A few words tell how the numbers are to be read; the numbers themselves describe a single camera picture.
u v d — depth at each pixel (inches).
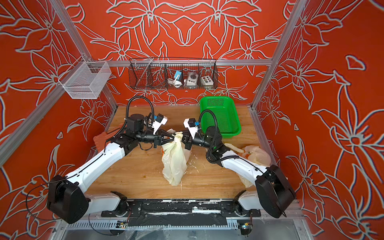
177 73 32.8
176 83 33.6
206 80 37.2
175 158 26.4
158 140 25.0
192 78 35.6
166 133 26.7
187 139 25.8
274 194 15.6
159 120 24.9
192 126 24.0
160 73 39.6
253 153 29.7
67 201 15.6
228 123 42.1
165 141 26.9
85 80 35.5
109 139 23.2
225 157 22.0
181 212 28.6
